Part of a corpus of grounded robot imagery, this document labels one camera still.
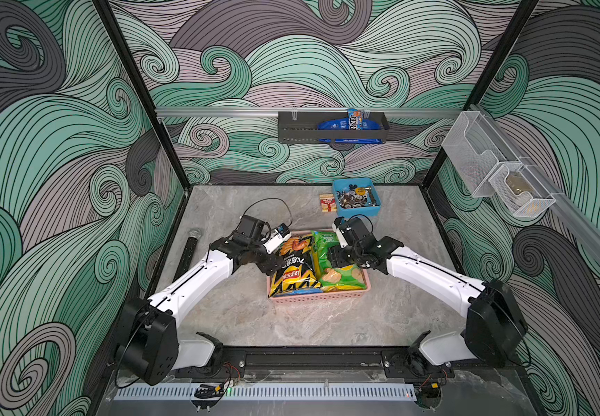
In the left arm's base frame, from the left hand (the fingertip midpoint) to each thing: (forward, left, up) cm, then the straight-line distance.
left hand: (276, 250), depth 83 cm
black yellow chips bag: (-8, -7, 0) cm, 11 cm away
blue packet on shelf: (+34, -26, +19) cm, 47 cm away
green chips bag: (-9, -18, -2) cm, 20 cm away
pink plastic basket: (-11, -14, -9) cm, 20 cm away
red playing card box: (+32, -21, -12) cm, 40 cm away
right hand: (+1, -21, -2) cm, 21 cm away
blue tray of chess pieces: (+36, -35, -12) cm, 51 cm away
